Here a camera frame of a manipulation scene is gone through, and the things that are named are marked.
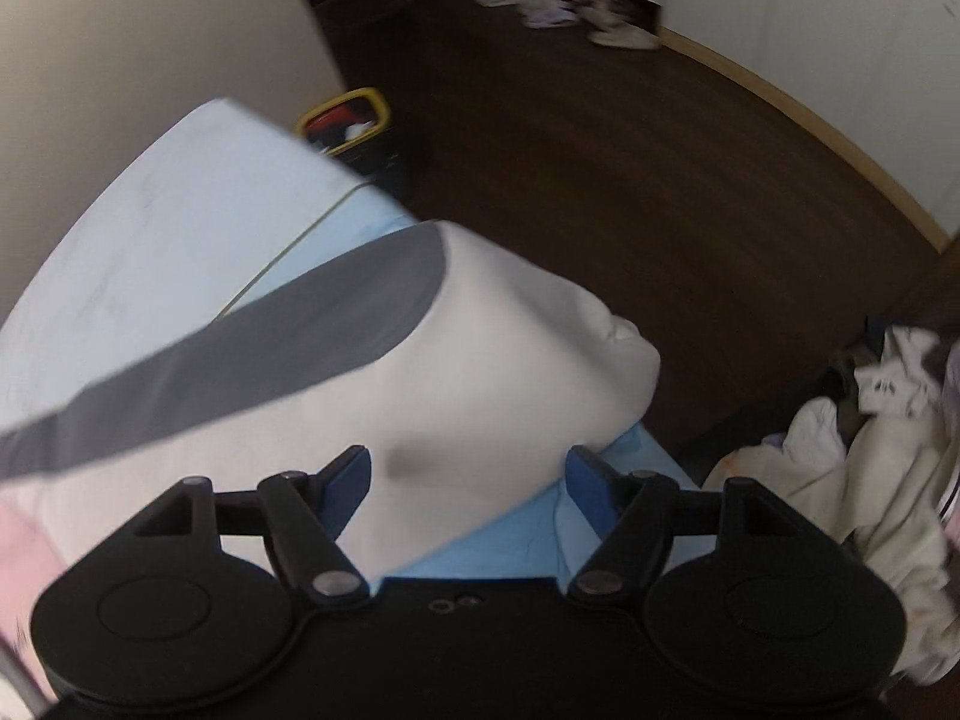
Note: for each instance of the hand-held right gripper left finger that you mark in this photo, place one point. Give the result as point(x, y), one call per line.
point(349, 484)

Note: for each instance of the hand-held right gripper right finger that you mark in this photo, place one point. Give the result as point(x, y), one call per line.
point(589, 484)

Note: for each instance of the pink grey white sweatshirt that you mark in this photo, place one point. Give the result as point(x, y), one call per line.
point(487, 360)

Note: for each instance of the light blue bed sheet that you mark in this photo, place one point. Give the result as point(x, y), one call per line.
point(510, 540)

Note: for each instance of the cream garment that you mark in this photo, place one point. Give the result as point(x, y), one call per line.
point(847, 495)

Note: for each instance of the white printed garment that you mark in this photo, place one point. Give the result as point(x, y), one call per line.
point(896, 382)

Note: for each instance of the black bin with yellow rim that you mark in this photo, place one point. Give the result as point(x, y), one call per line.
point(375, 157)

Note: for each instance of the beige slipper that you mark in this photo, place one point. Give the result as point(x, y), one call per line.
point(611, 36)
point(645, 36)

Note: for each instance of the row of shoes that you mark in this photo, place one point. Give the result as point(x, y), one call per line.
point(600, 0)

